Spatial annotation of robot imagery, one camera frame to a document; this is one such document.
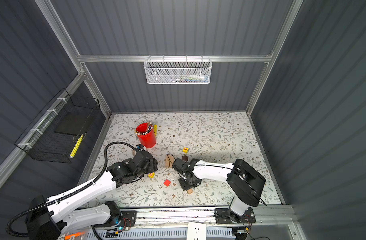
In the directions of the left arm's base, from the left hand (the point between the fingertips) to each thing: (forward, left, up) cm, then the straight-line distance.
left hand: (153, 163), depth 80 cm
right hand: (-10, -18, -13) cm, 24 cm away
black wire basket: (+11, +47, +16) cm, 51 cm away
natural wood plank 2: (+7, -9, -11) cm, 16 cm away
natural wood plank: (+5, -7, -10) cm, 14 cm away
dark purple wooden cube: (+8, -17, -11) cm, 22 cm away
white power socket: (-31, -21, -8) cm, 38 cm away
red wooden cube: (-6, -6, -12) cm, 15 cm away
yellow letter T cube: (+14, -18, -10) cm, 25 cm away
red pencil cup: (+18, +6, +3) cm, 19 cm away
